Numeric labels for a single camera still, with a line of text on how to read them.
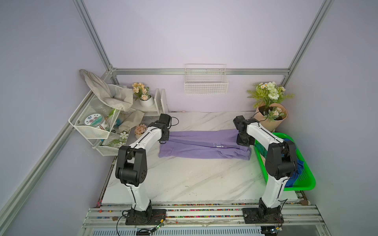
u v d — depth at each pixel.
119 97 0.82
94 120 0.66
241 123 0.73
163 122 0.75
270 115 0.92
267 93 0.90
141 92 0.96
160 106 1.01
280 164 0.51
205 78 0.96
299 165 0.80
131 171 0.49
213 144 1.01
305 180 0.82
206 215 0.75
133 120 0.91
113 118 0.73
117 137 0.86
